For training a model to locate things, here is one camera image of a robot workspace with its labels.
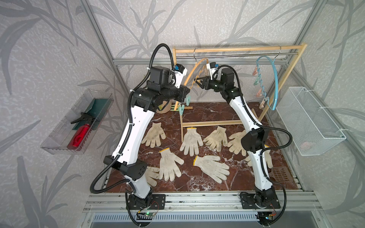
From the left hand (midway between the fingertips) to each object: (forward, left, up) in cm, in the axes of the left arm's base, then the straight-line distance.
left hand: (190, 90), depth 65 cm
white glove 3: (0, -19, -44) cm, 47 cm away
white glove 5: (-20, -13, -44) cm, 49 cm away
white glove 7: (-15, -50, -42) cm, 67 cm away
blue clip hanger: (+37, -59, -32) cm, 77 cm away
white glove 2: (-3, -1, -43) cm, 43 cm away
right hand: (+19, -4, -7) cm, 20 cm away
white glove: (+1, +26, -44) cm, 51 cm away
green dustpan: (-5, +48, -12) cm, 50 cm away
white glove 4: (-20, +13, -43) cm, 49 cm away
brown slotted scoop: (-25, -54, -43) cm, 73 cm away
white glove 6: (-23, +23, -44) cm, 55 cm away
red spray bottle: (-19, +47, -10) cm, 52 cm away
